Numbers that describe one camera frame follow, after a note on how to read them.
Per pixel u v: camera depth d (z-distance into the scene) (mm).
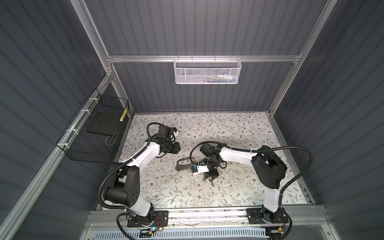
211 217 754
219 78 934
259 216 735
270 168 506
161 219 722
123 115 812
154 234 705
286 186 539
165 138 711
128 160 481
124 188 443
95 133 739
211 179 866
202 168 782
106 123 753
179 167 936
